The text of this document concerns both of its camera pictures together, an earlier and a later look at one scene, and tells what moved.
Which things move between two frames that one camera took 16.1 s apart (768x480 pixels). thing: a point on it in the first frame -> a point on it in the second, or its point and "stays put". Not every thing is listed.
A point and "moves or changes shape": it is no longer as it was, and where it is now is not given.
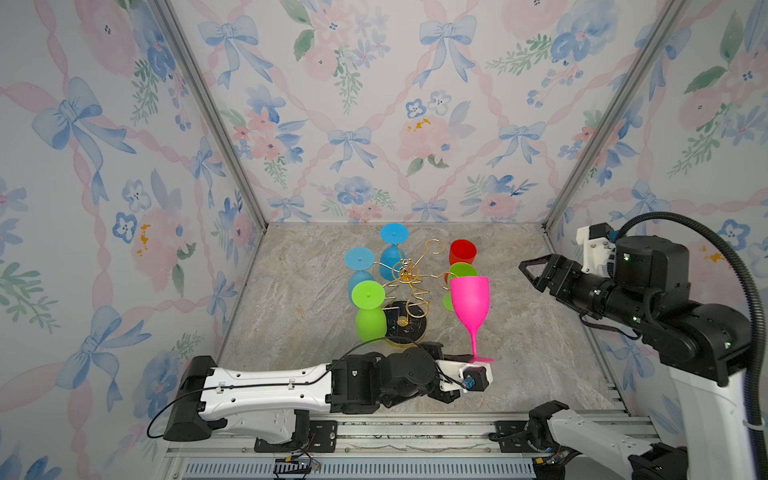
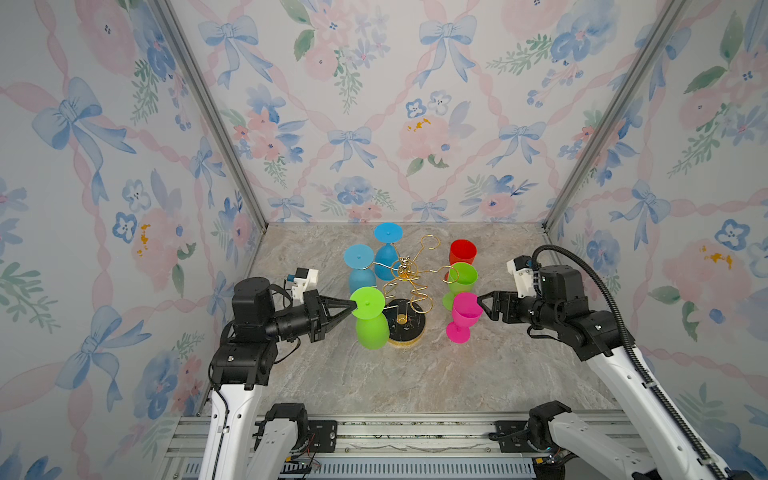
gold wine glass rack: (407, 318) stays put
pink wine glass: (471, 296) moves or changes shape
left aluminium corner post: (200, 86) stays put
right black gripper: (557, 287) -> (509, 297)
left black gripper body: (442, 395) -> (314, 315)
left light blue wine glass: (360, 259) stays put
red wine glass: (462, 251) stays put
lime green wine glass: (371, 318) stays put
